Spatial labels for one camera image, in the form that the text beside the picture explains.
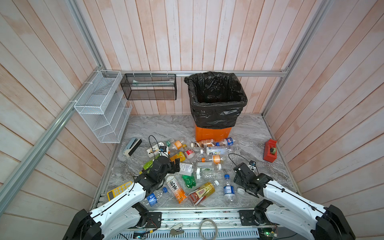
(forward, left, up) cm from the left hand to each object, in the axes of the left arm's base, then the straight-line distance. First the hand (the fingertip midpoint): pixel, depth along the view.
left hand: (172, 162), depth 83 cm
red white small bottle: (+9, -10, -6) cm, 14 cm away
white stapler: (+17, +27, -7) cm, 33 cm away
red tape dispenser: (+10, -61, -4) cm, 62 cm away
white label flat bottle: (-3, -8, -3) cm, 9 cm away
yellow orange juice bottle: (+7, -4, -5) cm, 9 cm away
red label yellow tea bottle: (-15, -17, -4) cm, 23 cm away
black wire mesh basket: (+52, +19, +14) cm, 57 cm away
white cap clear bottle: (-4, -22, -7) cm, 23 cm away
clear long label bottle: (+10, -27, -5) cm, 30 cm away
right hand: (-6, -40, -9) cm, 41 cm away
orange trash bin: (+23, -27, -5) cm, 36 cm away
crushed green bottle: (-8, -10, -6) cm, 15 cm away
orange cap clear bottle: (+15, -2, -6) cm, 17 cm away
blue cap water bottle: (-14, -31, -5) cm, 35 cm away
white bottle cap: (-14, -38, -7) cm, 41 cm away
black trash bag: (+45, -29, +9) cm, 54 cm away
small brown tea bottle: (+17, -19, -6) cm, 26 cm away
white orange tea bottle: (-13, -3, -6) cm, 15 cm away
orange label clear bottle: (+5, -26, -6) cm, 27 cm away
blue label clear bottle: (-18, +9, -6) cm, 21 cm away
